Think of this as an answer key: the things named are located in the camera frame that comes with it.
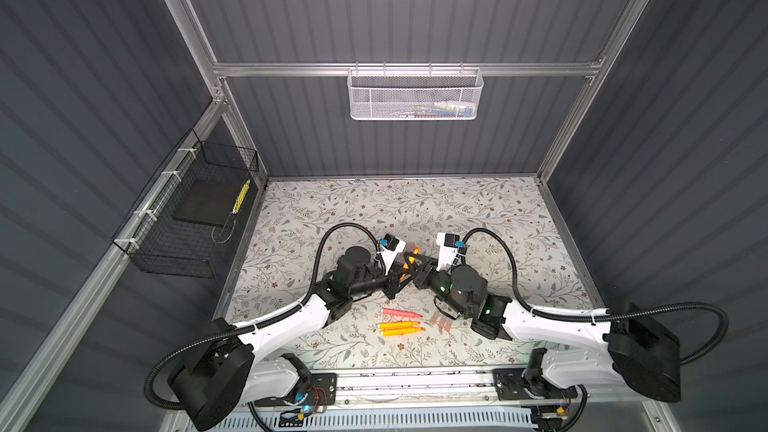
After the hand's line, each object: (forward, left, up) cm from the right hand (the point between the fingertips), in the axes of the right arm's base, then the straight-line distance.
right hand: (407, 259), depth 74 cm
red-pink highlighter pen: (-6, +2, -21) cm, 22 cm away
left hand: (-1, -2, -5) cm, 5 cm away
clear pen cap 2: (-9, -12, -21) cm, 26 cm away
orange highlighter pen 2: (-9, +6, -21) cm, 24 cm away
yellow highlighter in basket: (+15, +44, +8) cm, 47 cm away
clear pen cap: (-8, -10, -21) cm, 25 cm away
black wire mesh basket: (+5, +54, +9) cm, 55 cm away
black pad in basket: (+12, +50, +9) cm, 53 cm away
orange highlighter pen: (+1, -2, +1) cm, 3 cm away
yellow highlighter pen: (-11, +2, -21) cm, 24 cm away
